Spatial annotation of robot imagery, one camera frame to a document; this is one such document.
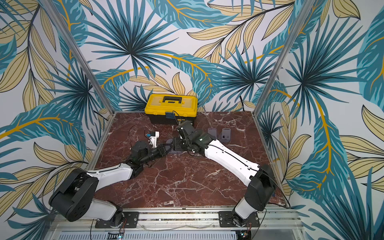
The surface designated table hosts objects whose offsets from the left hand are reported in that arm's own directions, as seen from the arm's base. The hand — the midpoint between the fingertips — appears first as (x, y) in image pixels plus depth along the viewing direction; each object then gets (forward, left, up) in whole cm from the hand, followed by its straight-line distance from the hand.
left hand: (173, 147), depth 82 cm
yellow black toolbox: (+29, +4, 0) cm, 29 cm away
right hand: (-1, -2, +5) cm, 5 cm away
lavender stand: (-5, 0, +4) cm, 6 cm away
